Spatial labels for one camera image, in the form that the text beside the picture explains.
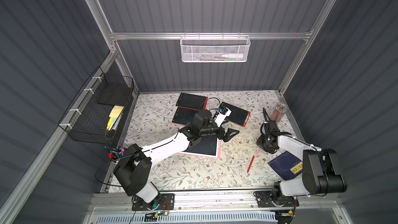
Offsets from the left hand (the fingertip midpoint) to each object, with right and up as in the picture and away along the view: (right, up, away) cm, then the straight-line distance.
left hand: (236, 129), depth 73 cm
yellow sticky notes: (-58, +7, 0) cm, 59 cm away
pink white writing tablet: (-12, -13, +19) cm, 26 cm away
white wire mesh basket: (-6, +57, +51) cm, 77 cm away
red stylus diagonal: (+11, -22, +12) cm, 27 cm away
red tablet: (-24, +14, +44) cm, 52 cm away
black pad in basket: (-62, +17, +7) cm, 65 cm away
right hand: (+20, -13, +19) cm, 31 cm away
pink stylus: (+17, -15, +17) cm, 28 cm away
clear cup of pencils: (+27, +7, +14) cm, 32 cm away
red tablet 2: (+10, +4, +36) cm, 38 cm away
